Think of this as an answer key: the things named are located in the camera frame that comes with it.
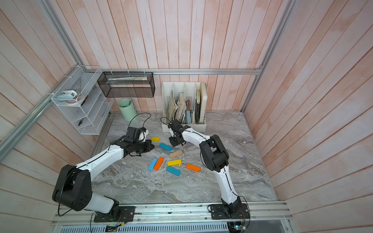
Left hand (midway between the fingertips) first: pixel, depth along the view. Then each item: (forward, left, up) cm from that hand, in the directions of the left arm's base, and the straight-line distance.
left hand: (154, 148), depth 88 cm
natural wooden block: (+1, -13, -9) cm, 16 cm away
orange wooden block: (-6, -3, -9) cm, 11 cm away
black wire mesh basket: (+44, +23, +16) cm, 52 cm away
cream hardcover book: (+28, -31, +14) cm, 44 cm away
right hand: (+11, -11, -9) cm, 18 cm away
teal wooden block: (+6, -6, -9) cm, 12 cm away
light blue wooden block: (-7, +1, -9) cm, 11 cm away
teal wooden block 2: (-10, -11, -10) cm, 18 cm away
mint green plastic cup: (+31, +23, +4) cm, 39 cm away
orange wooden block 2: (-8, -25, -10) cm, 28 cm away
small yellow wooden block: (+13, +2, -9) cm, 16 cm away
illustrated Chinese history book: (+25, -10, +10) cm, 28 cm away
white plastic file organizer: (+30, -19, +11) cm, 38 cm away
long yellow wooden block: (-5, -13, -10) cm, 17 cm away
